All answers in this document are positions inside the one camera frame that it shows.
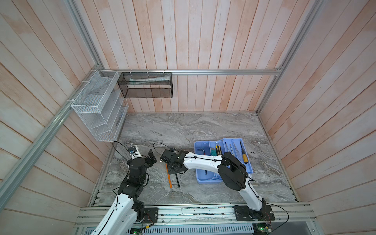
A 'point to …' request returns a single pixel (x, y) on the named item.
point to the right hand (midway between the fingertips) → (172, 170)
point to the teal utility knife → (213, 152)
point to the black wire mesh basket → (146, 84)
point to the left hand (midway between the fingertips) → (145, 155)
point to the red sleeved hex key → (204, 153)
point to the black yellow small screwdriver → (226, 147)
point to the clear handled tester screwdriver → (236, 151)
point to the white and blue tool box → (218, 147)
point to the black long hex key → (177, 180)
